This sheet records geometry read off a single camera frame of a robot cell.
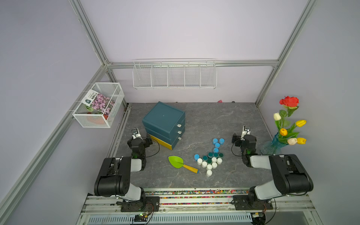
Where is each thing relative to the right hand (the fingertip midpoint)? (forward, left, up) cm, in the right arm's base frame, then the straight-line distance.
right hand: (242, 133), depth 94 cm
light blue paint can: (-3, +13, -4) cm, 14 cm away
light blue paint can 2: (-6, +17, -5) cm, 19 cm away
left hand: (-2, +68, +1) cm, 68 cm away
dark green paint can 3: (-17, +24, -5) cm, 30 cm away
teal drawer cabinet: (-4, +50, +16) cm, 52 cm away
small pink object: (+38, +7, -7) cm, 40 cm away
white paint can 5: (-20, +21, -4) cm, 29 cm away
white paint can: (-17, +30, -5) cm, 35 cm away
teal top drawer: (-1, +42, +12) cm, 43 cm away
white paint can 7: (-25, +25, -4) cm, 35 cm away
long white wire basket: (+36, +46, +23) cm, 63 cm away
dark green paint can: (-13, +23, -5) cm, 27 cm away
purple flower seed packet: (+2, +85, +28) cm, 89 cm away
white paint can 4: (-17, +17, -5) cm, 25 cm away
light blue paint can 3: (-14, +31, -5) cm, 35 cm away
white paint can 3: (-17, +21, -4) cm, 27 cm away
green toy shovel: (-18, +43, -6) cm, 47 cm away
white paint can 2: (-20, +27, -4) cm, 33 cm away
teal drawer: (-9, +47, +7) cm, 49 cm away
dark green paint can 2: (-13, +19, -4) cm, 24 cm away
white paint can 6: (-21, +24, -5) cm, 32 cm away
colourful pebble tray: (-36, +32, -8) cm, 49 cm away
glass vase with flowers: (-14, -12, +22) cm, 29 cm away
